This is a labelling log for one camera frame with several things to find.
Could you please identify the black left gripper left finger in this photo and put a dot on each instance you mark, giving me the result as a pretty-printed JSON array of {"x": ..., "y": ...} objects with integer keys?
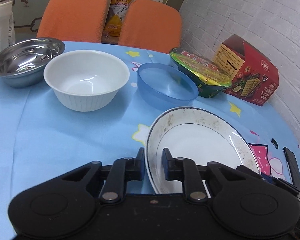
[{"x": 121, "y": 172}]

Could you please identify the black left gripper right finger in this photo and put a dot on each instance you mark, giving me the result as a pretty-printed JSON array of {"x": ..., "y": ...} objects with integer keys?
[{"x": 186, "y": 171}]

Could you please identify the white plate with blue rim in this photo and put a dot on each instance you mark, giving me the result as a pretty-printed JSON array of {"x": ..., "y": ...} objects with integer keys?
[{"x": 196, "y": 134}]

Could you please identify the blue translucent plastic bowl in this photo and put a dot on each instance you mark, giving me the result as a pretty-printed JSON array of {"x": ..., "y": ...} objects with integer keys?
[{"x": 164, "y": 87}]

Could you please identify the white ribbed bowl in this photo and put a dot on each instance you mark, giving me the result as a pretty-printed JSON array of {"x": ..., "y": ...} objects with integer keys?
[{"x": 86, "y": 80}]

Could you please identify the stainless steel bowl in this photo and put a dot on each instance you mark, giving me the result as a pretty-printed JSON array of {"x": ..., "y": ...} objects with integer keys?
[{"x": 22, "y": 64}]

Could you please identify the green instant noodle bowl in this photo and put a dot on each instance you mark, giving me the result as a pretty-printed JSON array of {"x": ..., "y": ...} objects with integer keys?
[{"x": 207, "y": 76}]

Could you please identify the red cracker box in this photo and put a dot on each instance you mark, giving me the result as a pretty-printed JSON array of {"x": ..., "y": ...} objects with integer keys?
[{"x": 254, "y": 78}]

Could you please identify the right orange chair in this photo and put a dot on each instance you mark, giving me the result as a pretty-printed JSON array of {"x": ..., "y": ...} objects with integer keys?
[{"x": 151, "y": 25}]

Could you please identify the orange chair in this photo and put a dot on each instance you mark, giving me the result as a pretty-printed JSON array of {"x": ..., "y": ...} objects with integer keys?
[
  {"x": 74, "y": 20},
  {"x": 151, "y": 25}
]

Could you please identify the left orange chair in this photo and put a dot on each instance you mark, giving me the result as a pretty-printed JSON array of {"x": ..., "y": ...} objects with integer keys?
[{"x": 74, "y": 20}]

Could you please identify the yellow snack bag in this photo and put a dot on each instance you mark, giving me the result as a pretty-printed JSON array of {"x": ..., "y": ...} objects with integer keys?
[{"x": 114, "y": 21}]

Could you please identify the white tumbler cup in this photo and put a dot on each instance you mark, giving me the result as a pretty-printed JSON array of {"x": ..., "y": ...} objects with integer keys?
[{"x": 6, "y": 24}]

